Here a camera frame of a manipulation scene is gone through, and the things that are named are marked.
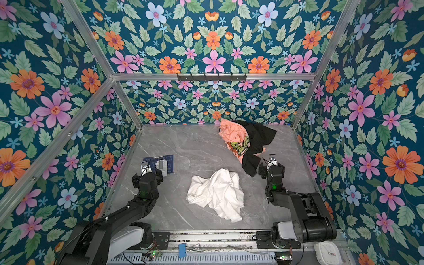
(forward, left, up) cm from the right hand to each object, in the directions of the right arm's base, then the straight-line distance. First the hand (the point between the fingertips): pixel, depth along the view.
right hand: (271, 162), depth 91 cm
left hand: (-5, +66, +4) cm, 67 cm away
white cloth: (-17, +28, 0) cm, 32 cm away
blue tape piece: (-40, +46, -9) cm, 61 cm away
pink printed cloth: (+19, +18, 0) cm, 26 cm away
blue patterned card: (+8, +61, -7) cm, 62 cm away
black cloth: (+22, +3, -2) cm, 23 cm away
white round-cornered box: (-42, -17, -5) cm, 45 cm away
